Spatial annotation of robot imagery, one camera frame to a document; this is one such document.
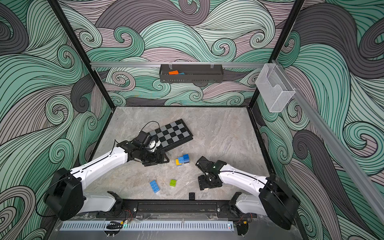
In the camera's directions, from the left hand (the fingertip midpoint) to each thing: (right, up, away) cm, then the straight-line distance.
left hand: (164, 160), depth 80 cm
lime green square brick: (+5, -13, +1) cm, 14 cm away
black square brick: (+15, -18, -3) cm, 24 cm away
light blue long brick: (+9, -1, +6) cm, 11 cm away
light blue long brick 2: (-5, -14, 0) cm, 15 cm away
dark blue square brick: (+12, 0, +6) cm, 13 cm away
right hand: (+24, -14, +2) cm, 28 cm away
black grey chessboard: (+2, +12, +18) cm, 22 cm away
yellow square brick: (+7, -3, +7) cm, 10 cm away
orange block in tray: (+4, +52, +12) cm, 54 cm away
